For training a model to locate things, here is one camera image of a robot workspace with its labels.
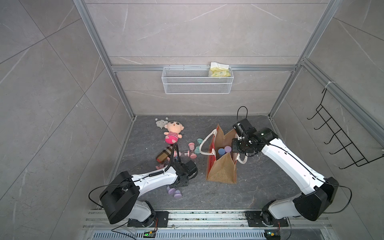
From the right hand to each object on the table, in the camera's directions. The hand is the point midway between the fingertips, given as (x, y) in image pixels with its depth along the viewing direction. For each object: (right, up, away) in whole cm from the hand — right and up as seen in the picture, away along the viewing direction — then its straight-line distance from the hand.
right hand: (236, 147), depth 77 cm
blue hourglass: (-6, -3, +10) cm, 12 cm away
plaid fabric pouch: (-42, -6, +17) cm, 45 cm away
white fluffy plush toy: (-47, +14, +33) cm, 59 cm away
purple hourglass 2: (-35, -24, +2) cm, 42 cm away
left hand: (-29, -20, +7) cm, 36 cm away
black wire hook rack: (+44, -2, -19) cm, 48 cm away
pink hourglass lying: (-27, -6, +17) cm, 33 cm away
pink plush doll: (-36, +10, +25) cm, 46 cm away
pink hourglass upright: (-24, -2, +22) cm, 33 cm away
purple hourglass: (-31, -26, +2) cm, 40 cm away
